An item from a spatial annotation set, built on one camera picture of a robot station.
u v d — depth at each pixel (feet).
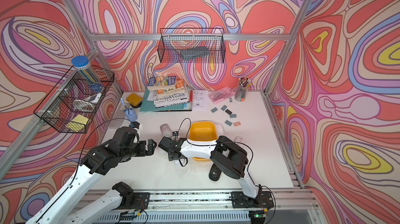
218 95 3.85
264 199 2.31
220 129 3.14
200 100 3.77
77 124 2.10
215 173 2.62
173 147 2.22
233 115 3.51
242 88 3.50
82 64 2.30
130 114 3.23
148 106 3.68
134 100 3.53
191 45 3.26
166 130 3.15
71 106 2.43
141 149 2.06
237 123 3.33
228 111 3.54
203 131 3.14
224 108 3.64
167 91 3.44
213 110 3.56
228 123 3.34
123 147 1.74
